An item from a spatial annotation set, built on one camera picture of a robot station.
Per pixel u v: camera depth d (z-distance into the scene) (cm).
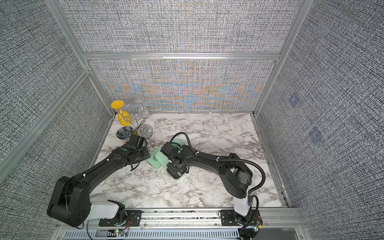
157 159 90
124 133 105
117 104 90
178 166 73
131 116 101
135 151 68
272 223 73
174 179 86
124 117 98
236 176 48
